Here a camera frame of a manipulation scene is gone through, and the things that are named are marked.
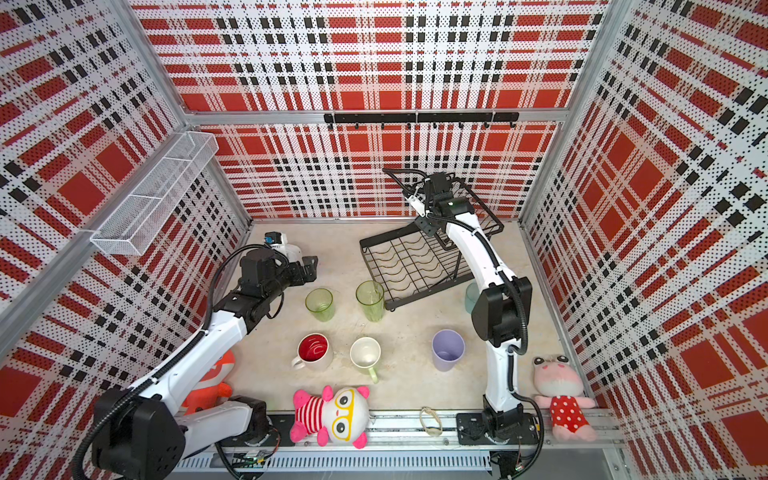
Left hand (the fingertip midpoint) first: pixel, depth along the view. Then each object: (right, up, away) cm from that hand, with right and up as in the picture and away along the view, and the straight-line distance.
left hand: (303, 264), depth 83 cm
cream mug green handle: (+18, -25, 0) cm, 30 cm away
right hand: (+37, +14, +6) cm, 40 cm away
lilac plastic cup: (+40, -22, -3) cm, 46 cm away
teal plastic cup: (+50, -10, +9) cm, 52 cm away
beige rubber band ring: (+36, -41, -11) cm, 55 cm away
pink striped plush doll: (+13, -35, -14) cm, 39 cm away
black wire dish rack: (+31, 0, +25) cm, 40 cm away
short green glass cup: (+2, -13, +12) cm, 17 cm away
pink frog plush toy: (+68, -30, -8) cm, 75 cm away
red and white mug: (+2, -26, +3) cm, 26 cm away
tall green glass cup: (+17, -11, +15) cm, 25 cm away
